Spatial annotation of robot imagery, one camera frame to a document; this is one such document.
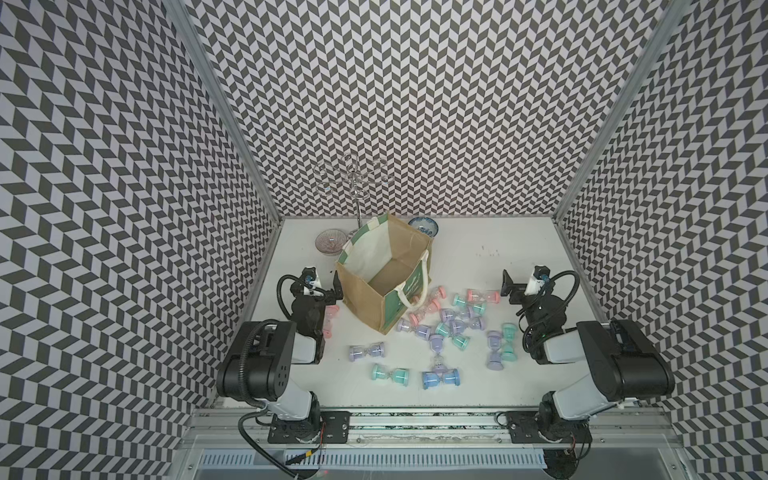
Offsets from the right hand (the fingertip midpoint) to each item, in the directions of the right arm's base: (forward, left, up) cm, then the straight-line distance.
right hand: (520, 273), depth 89 cm
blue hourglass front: (-28, +28, -8) cm, 40 cm away
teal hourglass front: (-27, +37, -8) cm, 46 cm away
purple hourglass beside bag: (-14, +30, -9) cm, 35 cm away
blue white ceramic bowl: (+28, +27, -8) cm, 40 cm away
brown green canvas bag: (+6, +42, -7) cm, 43 cm away
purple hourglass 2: (-18, +10, -9) cm, 22 cm away
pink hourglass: (-8, +58, -8) cm, 59 cm away
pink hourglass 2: (-3, +12, -8) cm, 15 cm away
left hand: (+1, +60, 0) cm, 60 cm away
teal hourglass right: (-21, +6, -9) cm, 24 cm away
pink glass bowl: (+20, +62, -8) cm, 66 cm away
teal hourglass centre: (-17, +20, -9) cm, 28 cm away
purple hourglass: (-21, +49, -7) cm, 54 cm away
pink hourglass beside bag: (-5, +26, -8) cm, 28 cm away
